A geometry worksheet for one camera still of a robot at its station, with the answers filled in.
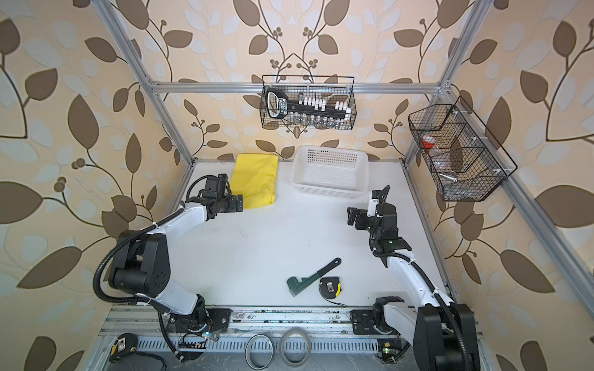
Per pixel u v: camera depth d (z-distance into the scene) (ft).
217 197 2.37
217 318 2.46
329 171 3.79
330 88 2.99
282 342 2.23
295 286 2.65
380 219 2.07
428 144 2.70
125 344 2.24
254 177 3.66
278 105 2.80
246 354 2.29
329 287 2.58
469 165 2.38
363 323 2.41
